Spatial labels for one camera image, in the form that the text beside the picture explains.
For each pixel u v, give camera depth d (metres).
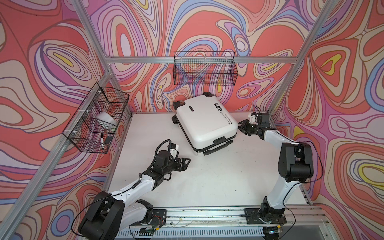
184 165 0.76
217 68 0.96
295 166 0.50
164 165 0.67
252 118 0.89
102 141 0.73
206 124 0.87
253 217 0.73
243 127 0.85
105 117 0.73
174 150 0.76
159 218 0.72
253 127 0.83
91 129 0.74
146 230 0.70
